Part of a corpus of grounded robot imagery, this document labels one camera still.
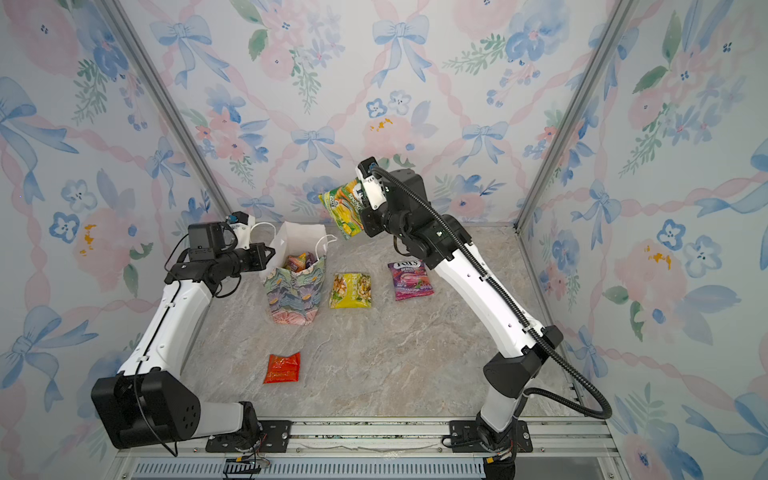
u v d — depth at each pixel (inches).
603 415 15.1
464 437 28.8
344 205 27.3
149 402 16.0
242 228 28.0
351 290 38.3
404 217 18.8
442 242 17.9
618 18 27.3
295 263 35.2
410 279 39.5
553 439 30.1
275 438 28.9
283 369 32.9
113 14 26.8
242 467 28.8
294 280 30.8
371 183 22.2
